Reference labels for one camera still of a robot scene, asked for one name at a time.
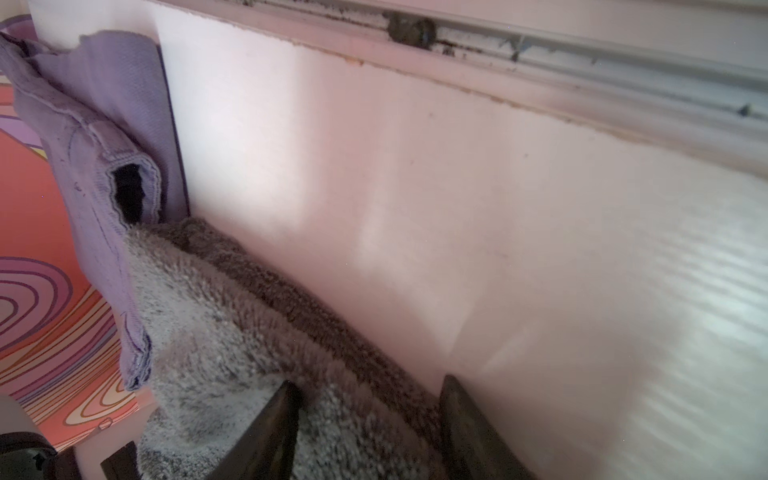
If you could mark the grey towel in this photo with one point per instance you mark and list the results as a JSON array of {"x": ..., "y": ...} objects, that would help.
[{"x": 227, "y": 331}]

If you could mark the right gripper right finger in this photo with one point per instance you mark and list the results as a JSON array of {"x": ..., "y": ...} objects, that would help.
[{"x": 470, "y": 446}]

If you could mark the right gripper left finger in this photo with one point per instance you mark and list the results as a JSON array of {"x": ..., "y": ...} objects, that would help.
[{"x": 266, "y": 450}]

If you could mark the open black white suitcase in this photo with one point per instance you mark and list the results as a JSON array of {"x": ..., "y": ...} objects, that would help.
[{"x": 26, "y": 454}]

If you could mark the purple trousers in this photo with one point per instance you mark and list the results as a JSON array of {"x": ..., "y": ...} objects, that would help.
[{"x": 103, "y": 114}]

